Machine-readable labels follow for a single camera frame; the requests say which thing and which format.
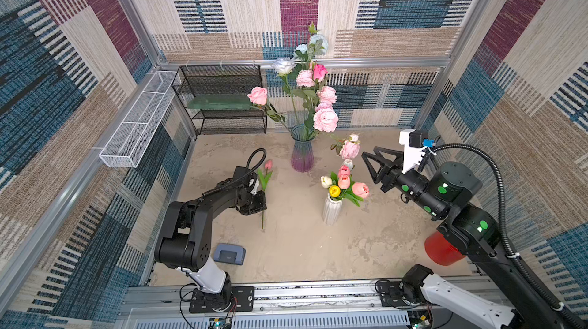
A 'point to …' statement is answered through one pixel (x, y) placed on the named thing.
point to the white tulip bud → (349, 163)
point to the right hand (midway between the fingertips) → (370, 156)
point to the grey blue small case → (230, 253)
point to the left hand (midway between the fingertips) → (267, 206)
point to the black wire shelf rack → (223, 79)
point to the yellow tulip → (334, 191)
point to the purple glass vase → (302, 154)
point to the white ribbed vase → (331, 210)
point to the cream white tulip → (325, 181)
